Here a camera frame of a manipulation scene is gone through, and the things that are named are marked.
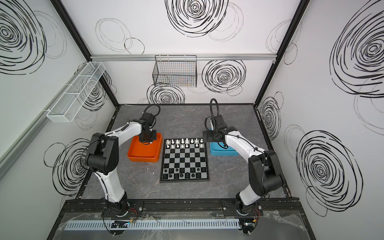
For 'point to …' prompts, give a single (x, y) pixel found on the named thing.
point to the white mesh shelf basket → (68, 105)
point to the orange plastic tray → (138, 152)
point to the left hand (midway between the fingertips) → (153, 138)
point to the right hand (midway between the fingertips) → (209, 136)
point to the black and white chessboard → (184, 160)
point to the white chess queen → (182, 141)
